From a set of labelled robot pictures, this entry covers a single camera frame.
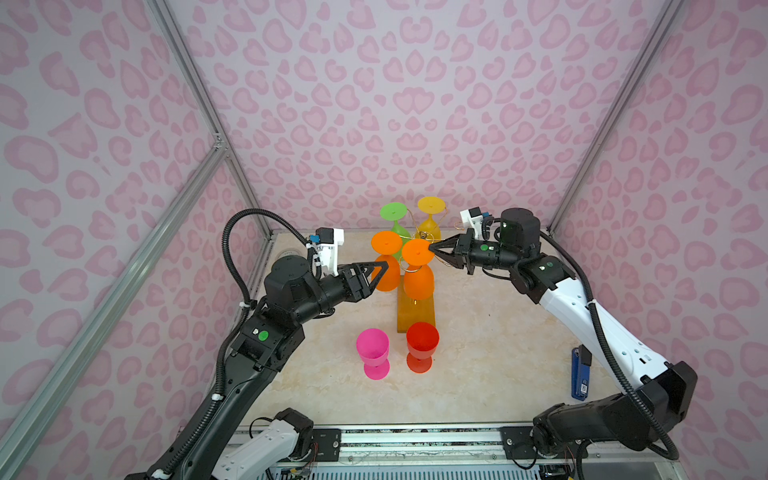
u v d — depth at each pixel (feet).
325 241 1.77
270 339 1.44
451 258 2.06
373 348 2.59
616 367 1.30
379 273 1.92
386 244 2.35
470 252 2.00
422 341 2.58
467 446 2.46
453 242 2.13
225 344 1.52
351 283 1.72
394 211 2.63
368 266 1.81
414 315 3.10
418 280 2.43
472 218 2.18
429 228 2.76
